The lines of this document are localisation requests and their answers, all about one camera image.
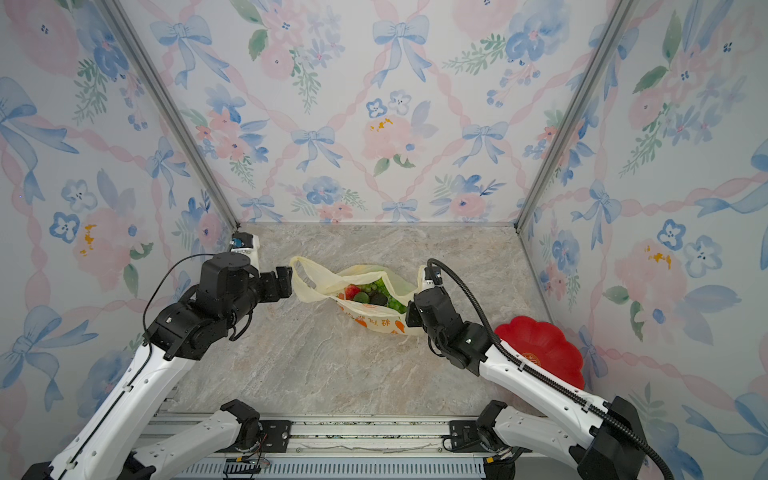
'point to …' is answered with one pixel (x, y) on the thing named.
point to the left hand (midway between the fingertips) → (278, 269)
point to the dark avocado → (378, 299)
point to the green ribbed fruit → (362, 297)
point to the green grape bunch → (379, 286)
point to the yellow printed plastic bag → (311, 284)
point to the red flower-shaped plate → (547, 343)
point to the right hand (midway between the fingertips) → (415, 295)
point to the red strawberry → (351, 291)
